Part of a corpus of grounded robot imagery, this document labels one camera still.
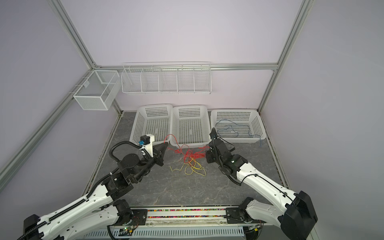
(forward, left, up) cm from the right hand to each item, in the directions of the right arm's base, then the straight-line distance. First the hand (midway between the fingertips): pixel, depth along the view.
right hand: (210, 150), depth 81 cm
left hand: (-4, +21, +12) cm, 25 cm away
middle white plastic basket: (+30, +13, -16) cm, 36 cm away
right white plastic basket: (+30, -23, -16) cm, 41 cm away
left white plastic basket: (+36, +41, -15) cm, 57 cm away
